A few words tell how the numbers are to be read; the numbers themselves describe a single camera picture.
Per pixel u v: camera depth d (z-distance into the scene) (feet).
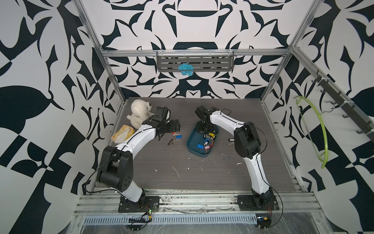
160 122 2.26
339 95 1.98
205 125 2.77
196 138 3.17
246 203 2.44
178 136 3.25
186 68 3.00
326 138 2.12
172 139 3.16
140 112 2.95
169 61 3.16
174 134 3.26
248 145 1.92
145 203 2.42
